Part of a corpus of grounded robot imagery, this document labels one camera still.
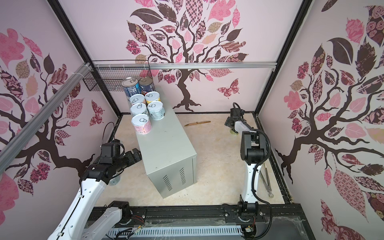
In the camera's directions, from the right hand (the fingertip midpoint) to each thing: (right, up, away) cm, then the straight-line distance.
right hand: (236, 122), depth 107 cm
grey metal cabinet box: (-40, -16, -50) cm, 66 cm away
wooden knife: (-28, 0, +7) cm, 29 cm away
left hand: (-62, -20, -30) cm, 72 cm away
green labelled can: (-3, -8, 0) cm, 8 cm away
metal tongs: (+10, -37, -26) cm, 46 cm away
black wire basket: (-101, +36, +14) cm, 108 cm away
